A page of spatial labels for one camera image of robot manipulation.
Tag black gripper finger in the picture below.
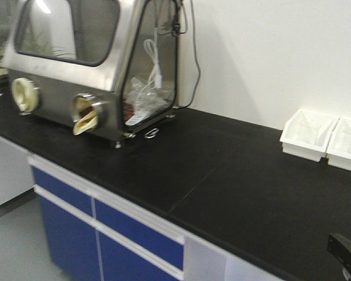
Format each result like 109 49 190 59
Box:
327 233 351 267

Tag white plastic tray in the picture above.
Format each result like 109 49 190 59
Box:
279 108 340 162
326 116 351 175

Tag dark-top bench blue cabinets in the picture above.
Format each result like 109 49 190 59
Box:
0 93 351 281

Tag blue and white packet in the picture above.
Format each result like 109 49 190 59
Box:
125 112 149 127

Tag clear plastic bag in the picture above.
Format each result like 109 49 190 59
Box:
125 76 172 118

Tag brown packet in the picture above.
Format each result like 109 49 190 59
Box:
122 101 136 121

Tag cream rubber glove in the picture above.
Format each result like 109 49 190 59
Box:
11 77 41 114
72 96 99 136

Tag stainless steel glove box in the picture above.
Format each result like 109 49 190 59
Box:
2 0 182 149

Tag grey cable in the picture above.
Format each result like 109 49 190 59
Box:
171 0 202 109

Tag white coiled cable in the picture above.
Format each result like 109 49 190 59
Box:
142 39 164 88

